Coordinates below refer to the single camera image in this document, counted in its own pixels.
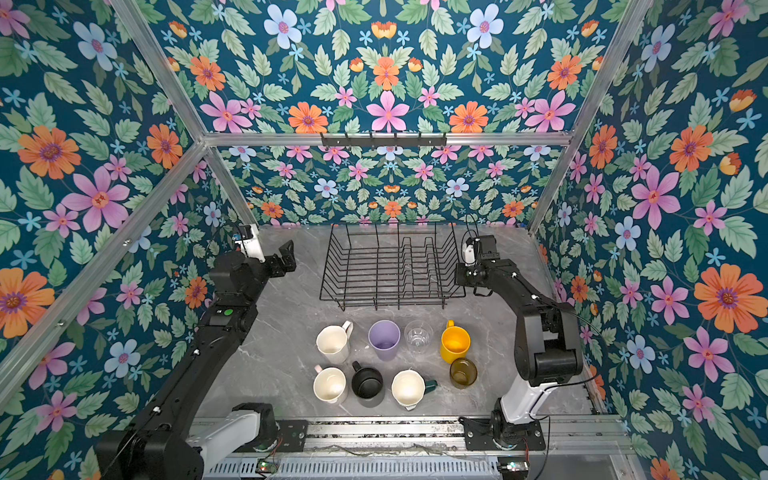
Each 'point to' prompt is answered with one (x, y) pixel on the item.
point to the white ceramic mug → (333, 341)
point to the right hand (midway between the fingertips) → (460, 273)
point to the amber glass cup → (463, 372)
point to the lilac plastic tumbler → (384, 336)
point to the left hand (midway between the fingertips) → (275, 234)
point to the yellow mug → (455, 341)
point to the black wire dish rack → (391, 264)
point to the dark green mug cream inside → (409, 387)
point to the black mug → (366, 382)
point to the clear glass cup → (418, 335)
